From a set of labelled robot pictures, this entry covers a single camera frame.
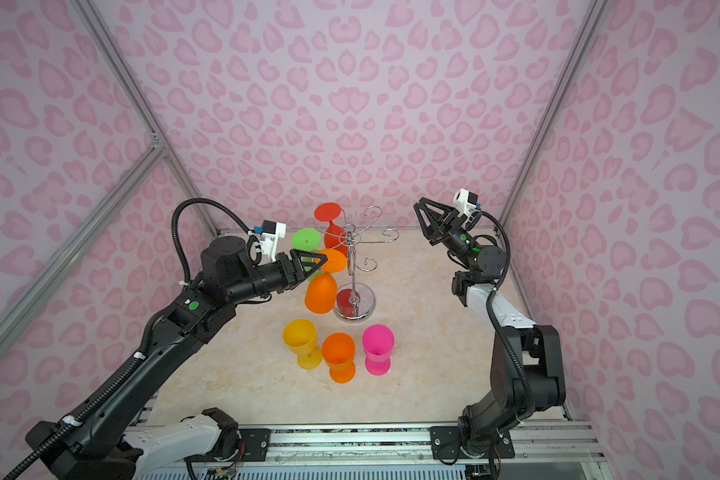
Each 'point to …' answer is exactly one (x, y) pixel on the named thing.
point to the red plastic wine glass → (335, 237)
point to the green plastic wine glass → (306, 239)
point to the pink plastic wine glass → (378, 343)
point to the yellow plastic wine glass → (300, 336)
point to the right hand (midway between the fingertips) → (419, 208)
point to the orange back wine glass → (339, 352)
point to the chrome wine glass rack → (357, 302)
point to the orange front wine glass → (321, 288)
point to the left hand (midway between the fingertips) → (324, 258)
